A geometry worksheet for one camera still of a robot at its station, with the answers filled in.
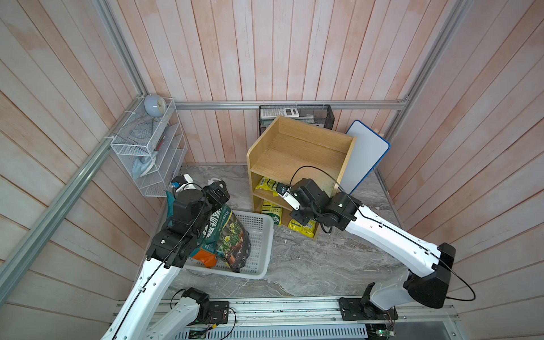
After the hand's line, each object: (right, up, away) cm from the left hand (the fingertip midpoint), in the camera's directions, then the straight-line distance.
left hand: (218, 191), depth 69 cm
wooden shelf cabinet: (+25, +15, +12) cm, 32 cm away
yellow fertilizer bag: (+17, +3, +16) cm, 23 cm away
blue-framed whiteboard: (+56, +16, +13) cm, 60 cm away
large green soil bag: (0, -17, +6) cm, 18 cm away
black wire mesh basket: (+42, +36, +33) cm, 64 cm away
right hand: (+26, -4, +6) cm, 28 cm away
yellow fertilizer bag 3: (+34, -18, +21) cm, 43 cm away
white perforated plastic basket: (+13, -16, +23) cm, 31 cm away
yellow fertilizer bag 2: (+19, -10, +27) cm, 34 cm away
